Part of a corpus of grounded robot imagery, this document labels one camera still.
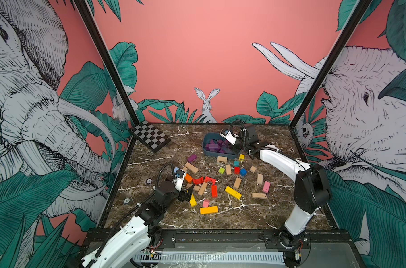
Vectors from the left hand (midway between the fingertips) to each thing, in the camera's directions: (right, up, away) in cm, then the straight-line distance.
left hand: (187, 178), depth 81 cm
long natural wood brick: (0, +3, +17) cm, 17 cm away
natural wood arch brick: (+19, +8, +20) cm, 28 cm away
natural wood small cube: (+37, +2, +16) cm, 41 cm away
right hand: (+21, +21, +9) cm, 31 cm away
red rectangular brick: (+14, -9, +8) cm, 18 cm away
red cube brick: (+27, +1, +14) cm, 31 cm away
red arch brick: (+10, -3, +10) cm, 14 cm away
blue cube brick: (+31, +1, +14) cm, 34 cm away
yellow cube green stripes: (+31, +8, +20) cm, 38 cm away
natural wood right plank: (+38, -10, +5) cm, 39 cm away
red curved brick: (+5, -4, +9) cm, 11 cm away
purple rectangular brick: (0, +8, +22) cm, 23 cm away
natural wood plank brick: (+23, +2, +16) cm, 28 cm away
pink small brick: (+9, -13, +3) cm, 17 cm away
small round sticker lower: (-32, -13, +4) cm, 35 cm away
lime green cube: (+18, +1, +15) cm, 24 cm away
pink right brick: (+43, -7, +9) cm, 45 cm away
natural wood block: (+27, -4, +9) cm, 29 cm away
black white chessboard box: (-29, +22, +29) cm, 47 cm away
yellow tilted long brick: (+24, -9, +7) cm, 27 cm away
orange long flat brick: (+11, -16, +1) cm, 20 cm away
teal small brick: (+28, +5, +18) cm, 34 cm away
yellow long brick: (+3, -12, +3) cm, 13 cm away
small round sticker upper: (-23, -4, +11) cm, 26 cm away
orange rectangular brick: (0, -2, +10) cm, 10 cm away
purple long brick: (+13, +14, +24) cm, 31 cm away
